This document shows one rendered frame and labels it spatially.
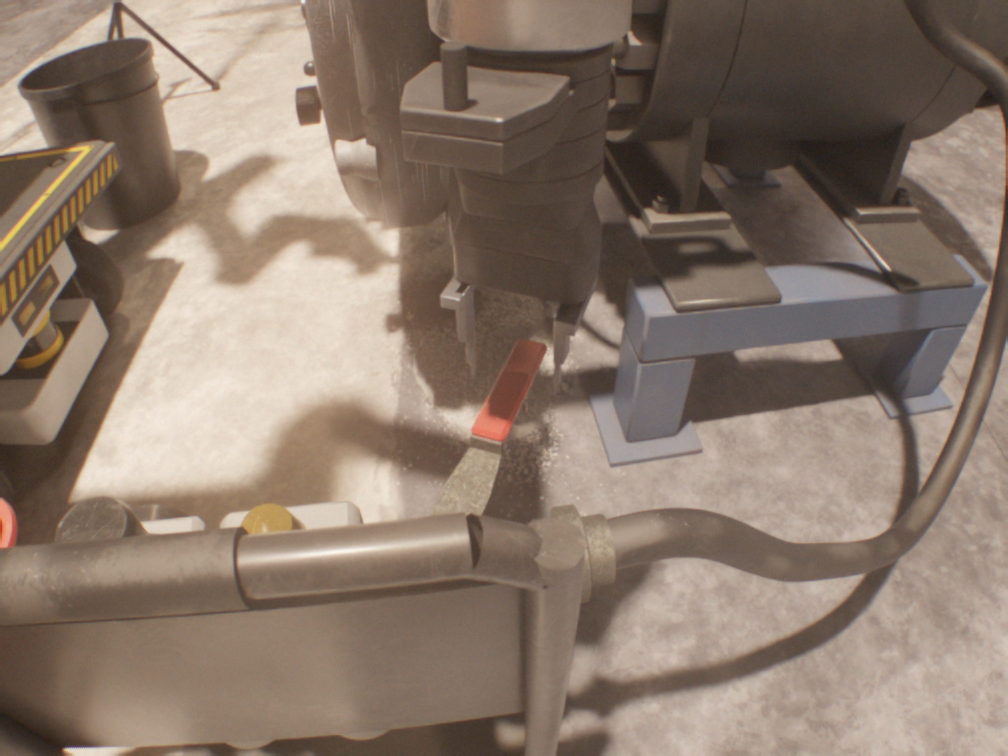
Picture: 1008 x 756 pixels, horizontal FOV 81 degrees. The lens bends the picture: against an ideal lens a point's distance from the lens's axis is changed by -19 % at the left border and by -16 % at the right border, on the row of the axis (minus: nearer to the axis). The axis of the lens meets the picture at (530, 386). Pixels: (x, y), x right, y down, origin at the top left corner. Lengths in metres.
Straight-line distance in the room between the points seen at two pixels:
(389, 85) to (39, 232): 0.65
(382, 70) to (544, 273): 0.34
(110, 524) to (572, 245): 0.27
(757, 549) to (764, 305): 0.50
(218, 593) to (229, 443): 0.84
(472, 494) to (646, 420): 0.62
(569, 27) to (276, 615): 0.28
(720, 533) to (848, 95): 0.68
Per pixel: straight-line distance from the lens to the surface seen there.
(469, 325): 0.40
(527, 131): 0.26
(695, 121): 0.92
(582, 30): 0.29
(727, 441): 1.06
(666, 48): 0.81
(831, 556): 0.57
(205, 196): 1.76
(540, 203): 0.33
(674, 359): 0.91
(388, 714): 0.48
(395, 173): 0.74
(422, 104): 0.26
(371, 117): 0.68
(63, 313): 1.29
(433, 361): 1.13
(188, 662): 0.40
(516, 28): 0.28
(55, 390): 1.18
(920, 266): 1.08
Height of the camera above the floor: 0.78
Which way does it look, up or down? 46 degrees down
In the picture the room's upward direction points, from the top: 1 degrees clockwise
